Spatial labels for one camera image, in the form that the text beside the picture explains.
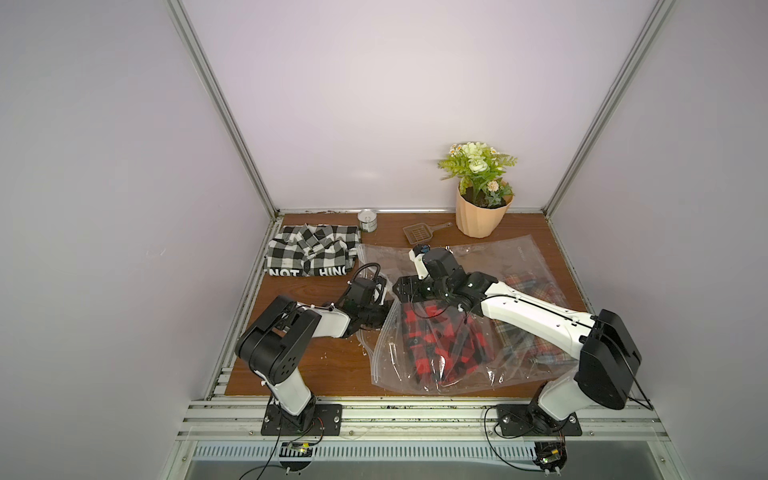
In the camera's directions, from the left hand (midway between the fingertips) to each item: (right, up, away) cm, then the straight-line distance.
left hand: (409, 315), depth 88 cm
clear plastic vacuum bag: (+34, +17, +19) cm, 42 cm away
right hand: (-2, +13, -8) cm, 16 cm away
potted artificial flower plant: (+28, +38, +19) cm, 51 cm away
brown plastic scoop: (+7, +26, +26) cm, 37 cm away
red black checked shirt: (+10, -7, -5) cm, 13 cm away
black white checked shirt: (-35, +19, +19) cm, 43 cm away
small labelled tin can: (-14, +30, +22) cm, 40 cm away
